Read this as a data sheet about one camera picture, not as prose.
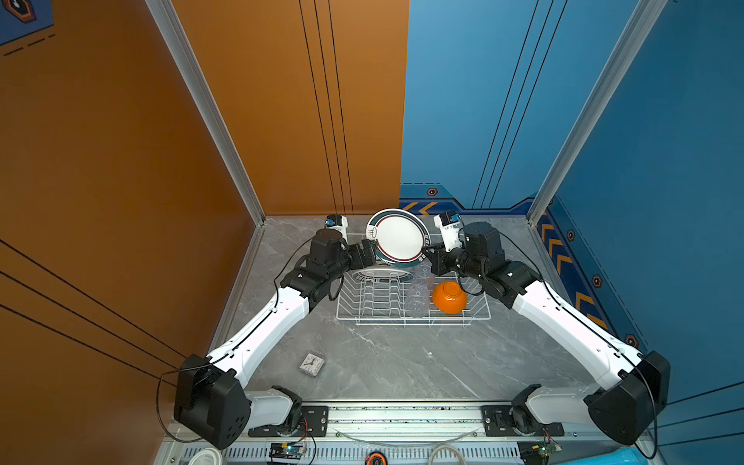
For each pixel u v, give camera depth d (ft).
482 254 1.82
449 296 2.92
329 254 2.03
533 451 2.29
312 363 2.66
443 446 2.30
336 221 2.27
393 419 2.47
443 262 2.16
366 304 2.92
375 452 2.24
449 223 2.09
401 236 2.42
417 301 2.78
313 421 2.39
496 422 2.38
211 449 2.11
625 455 2.21
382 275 3.11
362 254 2.32
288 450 2.31
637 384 1.27
